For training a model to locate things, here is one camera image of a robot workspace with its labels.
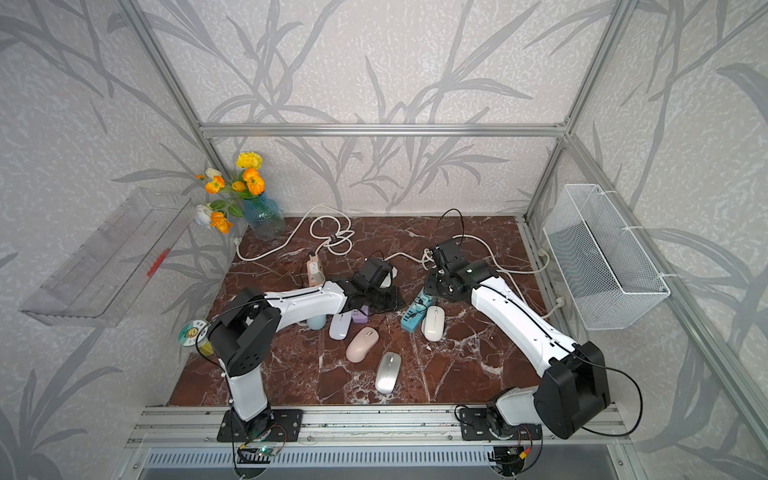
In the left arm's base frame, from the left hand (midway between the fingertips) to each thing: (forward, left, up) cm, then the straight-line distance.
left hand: (408, 305), depth 88 cm
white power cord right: (+20, -7, 0) cm, 21 cm away
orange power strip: (+11, +30, -2) cm, 32 cm away
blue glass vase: (+32, +51, +4) cm, 61 cm away
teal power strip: (-2, -2, -2) cm, 4 cm away
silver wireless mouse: (-18, +6, -5) cm, 19 cm away
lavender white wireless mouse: (-4, +21, -5) cm, 22 cm away
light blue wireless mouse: (-3, +28, -6) cm, 29 cm away
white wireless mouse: (-4, -8, -4) cm, 10 cm away
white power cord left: (+38, +33, -8) cm, 51 cm away
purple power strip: (-1, +15, -5) cm, 16 cm away
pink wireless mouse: (-10, +14, -6) cm, 18 cm away
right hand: (+2, -6, +9) cm, 11 cm away
